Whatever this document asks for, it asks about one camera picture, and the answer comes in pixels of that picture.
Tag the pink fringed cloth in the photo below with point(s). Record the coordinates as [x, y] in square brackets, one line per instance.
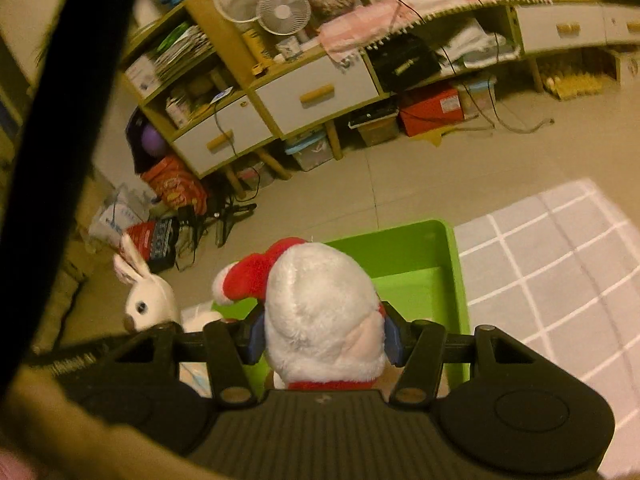
[360, 22]

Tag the clear storage box dark lid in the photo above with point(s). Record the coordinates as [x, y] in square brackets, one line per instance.
[375, 125]

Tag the egg carton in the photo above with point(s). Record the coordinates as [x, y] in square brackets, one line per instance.
[570, 85]

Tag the clear storage box blue lid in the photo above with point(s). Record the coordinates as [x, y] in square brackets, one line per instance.
[310, 152]

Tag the wooden cabinet with white drawers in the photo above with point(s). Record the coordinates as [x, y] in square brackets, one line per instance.
[315, 92]

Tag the curved wooden media stand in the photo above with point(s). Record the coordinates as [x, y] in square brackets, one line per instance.
[560, 27]

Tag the black and red box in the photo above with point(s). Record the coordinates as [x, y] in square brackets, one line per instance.
[155, 242]

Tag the crumpled white cloth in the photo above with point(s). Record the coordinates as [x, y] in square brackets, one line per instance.
[200, 319]

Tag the orange printed bag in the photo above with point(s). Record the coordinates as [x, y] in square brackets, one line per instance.
[172, 182]

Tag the white desk fan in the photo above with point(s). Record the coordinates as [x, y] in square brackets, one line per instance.
[283, 11]

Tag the white plastic bag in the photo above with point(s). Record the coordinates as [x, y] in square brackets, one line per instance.
[120, 215]

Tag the red cardboard box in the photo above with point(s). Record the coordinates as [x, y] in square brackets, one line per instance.
[432, 110]

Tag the red and white santa plush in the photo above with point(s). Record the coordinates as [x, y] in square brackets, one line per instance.
[315, 300]

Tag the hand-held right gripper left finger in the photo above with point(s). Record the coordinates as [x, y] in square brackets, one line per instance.
[255, 340]

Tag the grey checked tablecloth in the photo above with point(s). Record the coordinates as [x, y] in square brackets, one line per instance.
[550, 285]

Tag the black tripod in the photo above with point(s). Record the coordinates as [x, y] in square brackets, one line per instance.
[227, 217]

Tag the purple ball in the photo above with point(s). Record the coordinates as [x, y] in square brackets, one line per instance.
[154, 140]

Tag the black case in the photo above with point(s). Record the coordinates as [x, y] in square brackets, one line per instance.
[405, 62]

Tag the green plastic box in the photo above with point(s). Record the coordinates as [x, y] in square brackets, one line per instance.
[425, 300]

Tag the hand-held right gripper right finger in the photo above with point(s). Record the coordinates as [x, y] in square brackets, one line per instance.
[392, 340]

